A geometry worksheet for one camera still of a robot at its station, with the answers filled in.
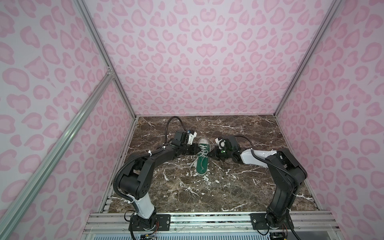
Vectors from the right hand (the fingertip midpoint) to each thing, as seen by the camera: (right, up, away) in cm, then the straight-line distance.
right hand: (208, 153), depth 90 cm
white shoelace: (-3, 0, +2) cm, 3 cm away
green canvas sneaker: (-1, +6, +11) cm, 12 cm away
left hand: (-3, +3, 0) cm, 5 cm away
